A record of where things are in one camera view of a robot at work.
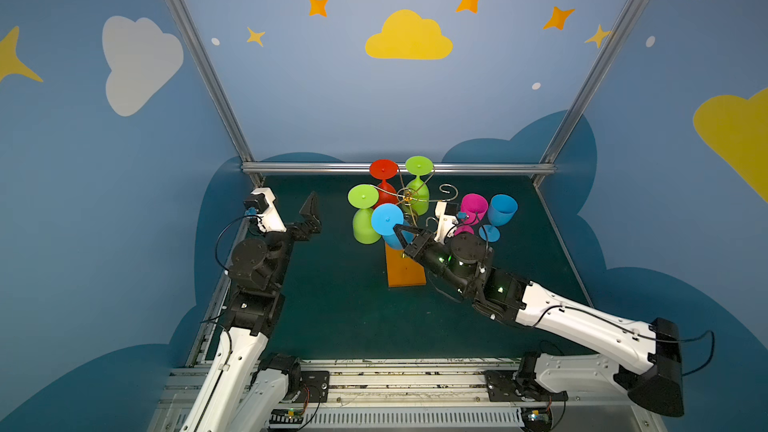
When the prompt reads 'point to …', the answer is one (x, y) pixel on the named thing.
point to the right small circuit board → (537, 419)
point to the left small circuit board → (286, 416)
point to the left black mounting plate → (314, 386)
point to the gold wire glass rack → (411, 197)
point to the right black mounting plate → (501, 388)
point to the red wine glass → (385, 169)
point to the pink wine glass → (475, 206)
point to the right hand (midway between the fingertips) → (397, 224)
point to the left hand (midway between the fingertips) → (291, 194)
